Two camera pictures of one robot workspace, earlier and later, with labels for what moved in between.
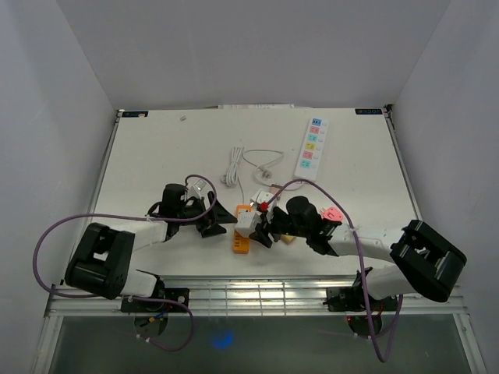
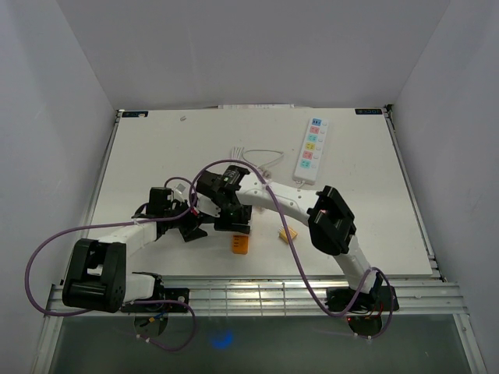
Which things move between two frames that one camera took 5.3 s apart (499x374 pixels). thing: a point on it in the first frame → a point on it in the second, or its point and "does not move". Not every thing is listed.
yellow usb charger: [288, 238] does not move
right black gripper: [262, 238] → [224, 224]
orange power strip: [240, 242] does not move
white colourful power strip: [309, 160] does not move
